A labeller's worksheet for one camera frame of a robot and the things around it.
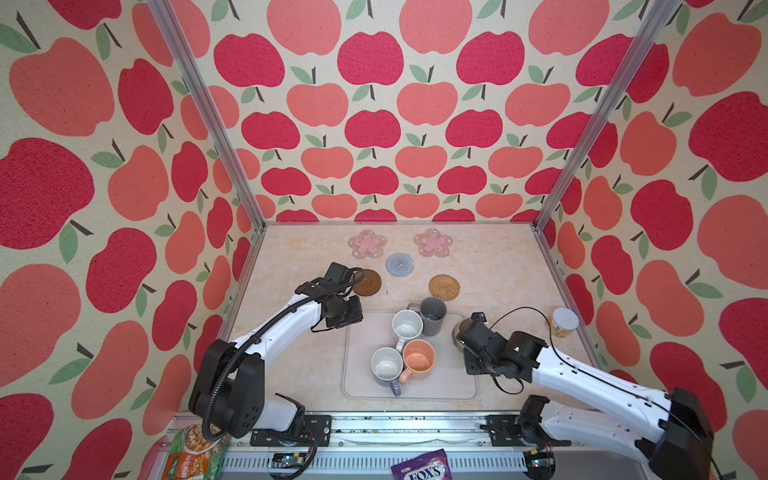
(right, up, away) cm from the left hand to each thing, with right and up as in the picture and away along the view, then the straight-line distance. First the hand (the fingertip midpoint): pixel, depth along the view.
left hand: (365, 318), depth 86 cm
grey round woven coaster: (+11, +15, +22) cm, 29 cm away
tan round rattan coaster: (+27, +7, +16) cm, 32 cm away
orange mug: (+16, -11, -1) cm, 19 cm away
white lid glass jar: (+60, -2, +3) cm, 60 cm away
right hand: (+31, -9, -6) cm, 33 cm away
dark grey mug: (+20, +1, +3) cm, 21 cm away
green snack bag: (-40, -29, -17) cm, 52 cm away
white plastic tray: (0, -6, +8) cm, 9 cm away
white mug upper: (+13, -3, +7) cm, 15 cm away
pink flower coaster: (-1, +22, +30) cm, 37 cm away
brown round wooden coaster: (0, +8, +17) cm, 19 cm away
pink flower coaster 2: (+25, +23, +30) cm, 45 cm away
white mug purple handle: (+6, -13, -1) cm, 15 cm away
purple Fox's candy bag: (+17, -31, -17) cm, 39 cm away
